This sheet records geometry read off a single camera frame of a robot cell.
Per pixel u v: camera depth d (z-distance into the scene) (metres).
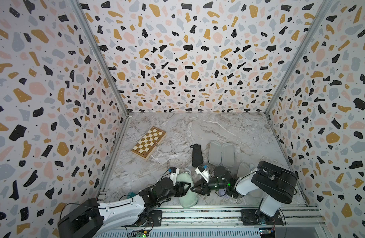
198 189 0.75
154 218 0.73
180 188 0.72
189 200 0.76
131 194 0.80
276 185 0.47
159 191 0.62
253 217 0.75
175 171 0.76
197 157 0.95
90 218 0.47
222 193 0.77
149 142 1.00
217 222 0.73
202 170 0.76
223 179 0.67
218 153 0.98
